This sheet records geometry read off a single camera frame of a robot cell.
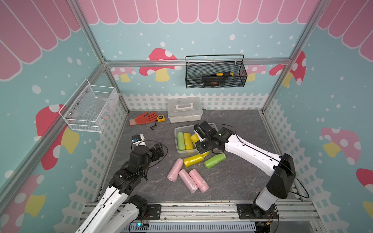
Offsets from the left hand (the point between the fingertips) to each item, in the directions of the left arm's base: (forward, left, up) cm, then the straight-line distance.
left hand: (155, 148), depth 75 cm
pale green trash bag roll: (+15, -11, -17) cm, 25 cm away
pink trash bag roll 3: (-13, -25, -17) cm, 32 cm away
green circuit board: (-32, +6, -23) cm, 40 cm away
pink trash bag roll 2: (-10, -17, -18) cm, 27 cm away
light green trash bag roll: (+2, -33, -19) cm, 38 cm away
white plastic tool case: (+39, -15, -10) cm, 43 cm away
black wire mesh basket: (+50, -21, +13) cm, 56 cm away
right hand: (+4, -24, -4) cm, 24 cm away
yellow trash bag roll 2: (+1, -19, -16) cm, 25 cm away
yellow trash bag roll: (+15, -16, -17) cm, 28 cm away
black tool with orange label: (+38, -30, +13) cm, 50 cm away
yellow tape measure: (+37, +6, -19) cm, 42 cm away
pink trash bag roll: (-6, -8, -18) cm, 21 cm away
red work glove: (+40, +22, -23) cm, 51 cm away
